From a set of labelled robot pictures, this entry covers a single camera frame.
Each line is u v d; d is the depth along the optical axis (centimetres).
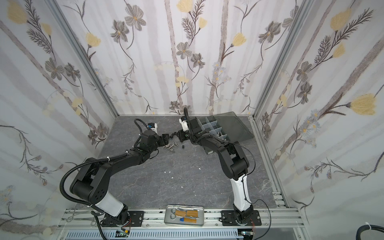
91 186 45
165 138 84
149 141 72
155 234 70
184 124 88
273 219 75
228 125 132
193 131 77
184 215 75
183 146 101
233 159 56
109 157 51
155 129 82
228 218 73
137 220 73
